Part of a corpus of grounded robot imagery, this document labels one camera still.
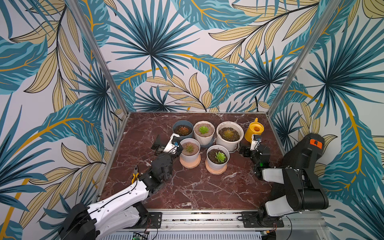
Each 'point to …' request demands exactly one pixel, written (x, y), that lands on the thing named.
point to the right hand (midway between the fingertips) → (249, 142)
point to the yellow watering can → (255, 128)
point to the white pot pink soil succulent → (190, 158)
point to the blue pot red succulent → (184, 128)
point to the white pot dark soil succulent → (218, 156)
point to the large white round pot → (229, 134)
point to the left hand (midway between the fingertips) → (166, 138)
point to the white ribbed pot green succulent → (204, 131)
